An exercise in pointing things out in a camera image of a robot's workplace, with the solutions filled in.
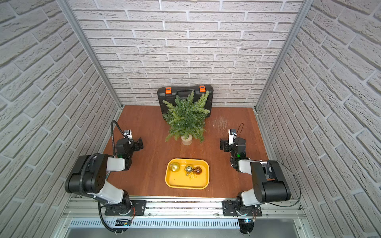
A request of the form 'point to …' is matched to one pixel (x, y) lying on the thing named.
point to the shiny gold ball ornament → (188, 168)
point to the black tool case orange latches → (168, 94)
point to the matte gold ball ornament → (174, 166)
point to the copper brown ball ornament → (197, 170)
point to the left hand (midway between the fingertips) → (134, 136)
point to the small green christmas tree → (186, 117)
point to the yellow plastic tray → (187, 173)
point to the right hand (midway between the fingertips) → (229, 138)
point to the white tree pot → (187, 142)
